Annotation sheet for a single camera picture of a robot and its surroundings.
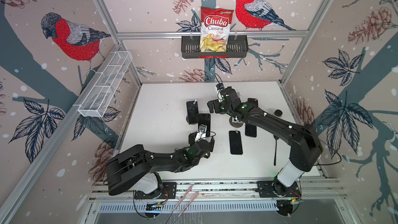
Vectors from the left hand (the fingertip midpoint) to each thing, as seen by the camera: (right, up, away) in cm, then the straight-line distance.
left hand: (208, 133), depth 84 cm
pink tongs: (-13, -28, -14) cm, 34 cm away
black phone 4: (+16, -7, +7) cm, 19 cm away
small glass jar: (+43, +11, +7) cm, 45 cm away
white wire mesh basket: (-54, +17, -14) cm, 58 cm away
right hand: (+3, +18, +1) cm, 19 cm away
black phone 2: (-2, +6, +10) cm, 12 cm away
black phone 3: (+34, +17, +25) cm, 46 cm away
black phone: (-9, +11, +8) cm, 17 cm away
